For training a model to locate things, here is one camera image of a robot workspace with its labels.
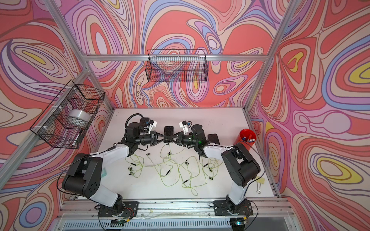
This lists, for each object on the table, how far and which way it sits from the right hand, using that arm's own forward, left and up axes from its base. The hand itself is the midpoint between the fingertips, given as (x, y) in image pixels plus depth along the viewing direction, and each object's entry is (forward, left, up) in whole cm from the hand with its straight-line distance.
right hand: (168, 142), depth 82 cm
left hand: (0, 0, +2) cm, 2 cm away
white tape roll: (+5, +43, +18) cm, 47 cm away
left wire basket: (+3, +48, +19) cm, 52 cm away
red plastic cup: (+7, -50, -8) cm, 51 cm away
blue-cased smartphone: (+12, -30, -16) cm, 36 cm away
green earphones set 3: (-10, -12, -17) cm, 23 cm away
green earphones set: (-7, +21, -15) cm, 27 cm away
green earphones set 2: (-15, -1, -16) cm, 21 cm away
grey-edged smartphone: (+19, +3, -14) cm, 24 cm away
